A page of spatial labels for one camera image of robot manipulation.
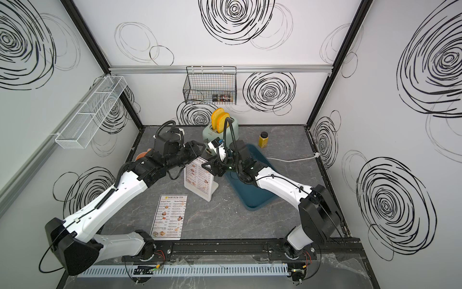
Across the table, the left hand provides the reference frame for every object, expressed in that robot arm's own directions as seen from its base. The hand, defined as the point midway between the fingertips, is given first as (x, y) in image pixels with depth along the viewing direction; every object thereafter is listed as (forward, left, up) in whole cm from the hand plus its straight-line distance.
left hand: (204, 147), depth 73 cm
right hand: (-3, -1, -6) cm, 7 cm away
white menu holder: (-8, -3, -18) cm, 20 cm away
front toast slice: (+23, -5, -8) cm, 25 cm away
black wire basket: (+65, +6, -12) cm, 66 cm away
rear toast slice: (+26, -1, -6) cm, 27 cm away
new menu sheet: (-4, +4, -16) cm, 18 cm away
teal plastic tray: (-9, -22, -27) cm, 35 cm away
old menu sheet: (-19, +17, -29) cm, 39 cm away
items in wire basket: (+29, -5, +4) cm, 29 cm away
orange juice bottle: (+24, -29, -21) cm, 43 cm away
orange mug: (+10, +37, -21) cm, 44 cm away
